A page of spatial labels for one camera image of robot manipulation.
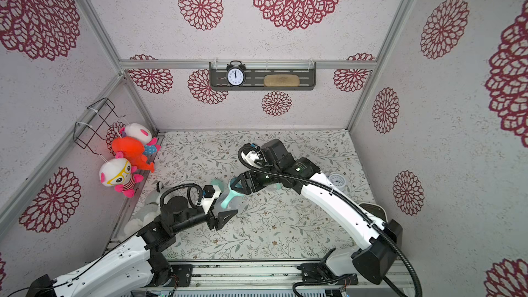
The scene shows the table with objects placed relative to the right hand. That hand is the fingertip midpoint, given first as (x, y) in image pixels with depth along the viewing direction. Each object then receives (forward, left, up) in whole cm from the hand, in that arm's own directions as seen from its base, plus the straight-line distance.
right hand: (237, 183), depth 67 cm
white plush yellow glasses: (+8, +48, -7) cm, 50 cm away
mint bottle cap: (+16, +16, -27) cm, 35 cm away
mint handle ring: (-5, +2, 0) cm, 5 cm away
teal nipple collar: (-2, -1, +2) cm, 3 cm away
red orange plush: (+21, +49, -8) cm, 54 cm away
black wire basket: (+19, +55, +8) cm, 59 cm away
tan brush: (+47, -15, +8) cm, 50 cm away
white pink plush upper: (+30, +49, -7) cm, 58 cm away
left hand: (-3, +3, -10) cm, 11 cm away
